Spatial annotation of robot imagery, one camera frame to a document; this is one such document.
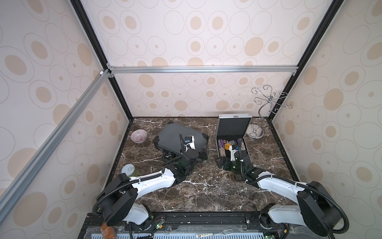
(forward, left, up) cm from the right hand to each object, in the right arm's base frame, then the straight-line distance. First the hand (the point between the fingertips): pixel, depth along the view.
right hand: (225, 159), depth 88 cm
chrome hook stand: (+28, -25, -6) cm, 38 cm away
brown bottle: (-39, +56, -2) cm, 68 cm away
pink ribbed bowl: (+18, +59, -3) cm, 62 cm away
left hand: (+1, +13, +11) cm, 17 cm away
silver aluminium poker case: (+20, -5, +5) cm, 21 cm away
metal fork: (-36, +2, -7) cm, 36 cm away
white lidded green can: (-9, +55, 0) cm, 56 cm away
